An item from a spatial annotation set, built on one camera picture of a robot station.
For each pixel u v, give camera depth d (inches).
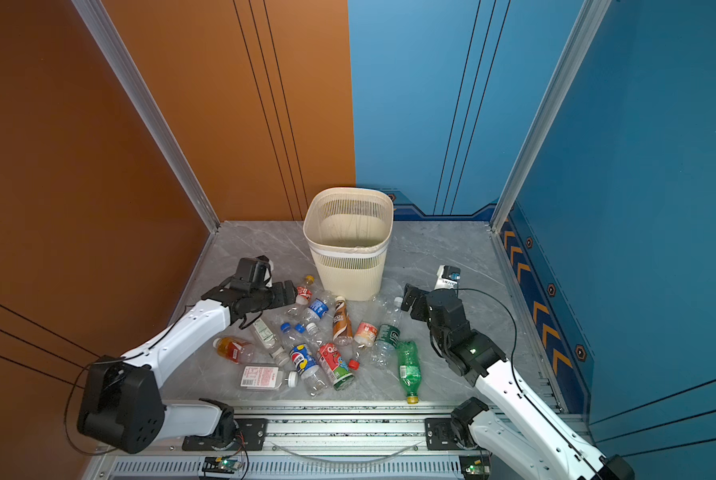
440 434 28.5
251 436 29.3
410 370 31.1
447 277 25.0
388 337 33.4
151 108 34.0
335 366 31.0
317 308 35.8
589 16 27.5
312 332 34.8
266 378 31.0
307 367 31.1
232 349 31.9
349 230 39.8
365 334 33.4
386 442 28.8
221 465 27.8
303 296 36.8
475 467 28.0
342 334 33.4
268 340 33.4
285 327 34.8
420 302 25.9
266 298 30.2
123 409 16.4
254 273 26.7
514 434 21.9
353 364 32.1
